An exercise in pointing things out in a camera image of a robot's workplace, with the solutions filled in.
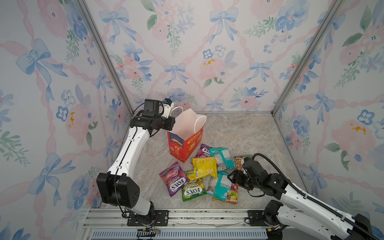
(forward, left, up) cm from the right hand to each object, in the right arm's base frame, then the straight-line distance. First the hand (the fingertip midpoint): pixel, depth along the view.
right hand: (229, 178), depth 78 cm
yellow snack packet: (+8, +12, -3) cm, 15 cm away
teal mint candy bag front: (-3, +5, -4) cm, 7 cm away
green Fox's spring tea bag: (-4, +19, -7) cm, 20 cm away
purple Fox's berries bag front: (+1, +30, -5) cm, 30 cm away
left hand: (+24, +29, +19) cm, 42 cm away
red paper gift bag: (+13, +22, +18) cm, 31 cm away
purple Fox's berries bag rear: (+19, +13, -6) cm, 24 cm away
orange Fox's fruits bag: (-7, -2, -6) cm, 9 cm away
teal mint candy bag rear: (+13, 0, -6) cm, 14 cm away
